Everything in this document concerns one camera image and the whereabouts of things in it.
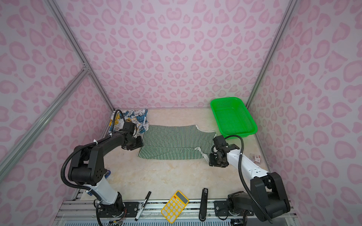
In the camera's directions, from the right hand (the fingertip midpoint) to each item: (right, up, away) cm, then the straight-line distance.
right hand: (212, 162), depth 85 cm
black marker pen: (-39, -21, -12) cm, 46 cm away
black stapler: (-7, -18, -13) cm, 24 cm away
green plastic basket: (+23, +28, +32) cm, 48 cm away
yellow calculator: (-22, -20, -12) cm, 32 cm away
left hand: (-46, +10, +11) cm, 48 cm away
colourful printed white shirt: (-53, +28, +29) cm, 66 cm away
